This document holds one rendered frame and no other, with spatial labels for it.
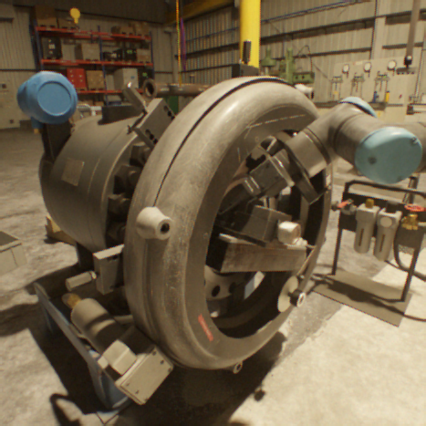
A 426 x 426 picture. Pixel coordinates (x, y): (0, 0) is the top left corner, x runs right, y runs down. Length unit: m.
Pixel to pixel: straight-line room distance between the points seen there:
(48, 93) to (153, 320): 0.81
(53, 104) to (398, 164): 0.98
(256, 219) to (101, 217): 0.43
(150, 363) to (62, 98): 0.86
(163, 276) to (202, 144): 0.23
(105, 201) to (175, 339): 0.41
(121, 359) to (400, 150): 0.58
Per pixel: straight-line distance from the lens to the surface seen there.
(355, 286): 1.73
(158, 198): 0.50
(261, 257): 0.68
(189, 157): 0.50
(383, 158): 0.51
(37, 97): 1.10
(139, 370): 0.62
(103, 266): 0.58
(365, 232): 1.51
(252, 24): 4.48
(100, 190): 0.83
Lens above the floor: 0.93
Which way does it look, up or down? 21 degrees down
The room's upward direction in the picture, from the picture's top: 1 degrees counter-clockwise
